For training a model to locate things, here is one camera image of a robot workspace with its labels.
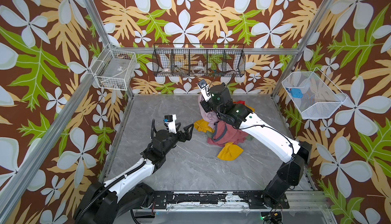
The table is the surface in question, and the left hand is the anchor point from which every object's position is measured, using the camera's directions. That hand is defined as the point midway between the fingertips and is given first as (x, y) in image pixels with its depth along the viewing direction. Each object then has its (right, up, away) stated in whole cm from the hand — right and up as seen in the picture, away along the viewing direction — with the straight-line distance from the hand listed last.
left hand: (186, 122), depth 78 cm
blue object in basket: (+63, +16, +8) cm, 66 cm away
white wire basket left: (-42, +31, +8) cm, 53 cm away
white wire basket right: (+70, +13, 0) cm, 71 cm away
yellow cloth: (+25, -17, +9) cm, 32 cm away
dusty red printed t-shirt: (+22, -7, +9) cm, 25 cm away
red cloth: (+38, +12, +32) cm, 51 cm away
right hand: (+8, +15, -4) cm, 17 cm away
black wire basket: (+7, +39, +20) cm, 45 cm away
